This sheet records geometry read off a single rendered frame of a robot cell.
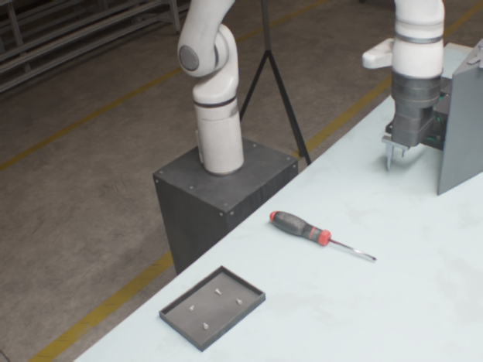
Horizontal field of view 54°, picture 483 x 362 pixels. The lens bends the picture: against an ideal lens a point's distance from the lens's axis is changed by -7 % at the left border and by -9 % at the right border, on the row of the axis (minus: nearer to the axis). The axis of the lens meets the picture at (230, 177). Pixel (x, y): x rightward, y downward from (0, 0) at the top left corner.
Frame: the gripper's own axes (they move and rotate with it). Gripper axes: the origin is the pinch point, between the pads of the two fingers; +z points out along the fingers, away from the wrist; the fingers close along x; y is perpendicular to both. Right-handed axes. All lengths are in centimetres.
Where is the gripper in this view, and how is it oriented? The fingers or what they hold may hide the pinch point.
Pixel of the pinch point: (395, 163)
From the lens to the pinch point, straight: 86.5
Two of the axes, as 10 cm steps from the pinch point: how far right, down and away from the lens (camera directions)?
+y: 7.2, 3.3, -6.1
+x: 6.8, -4.7, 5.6
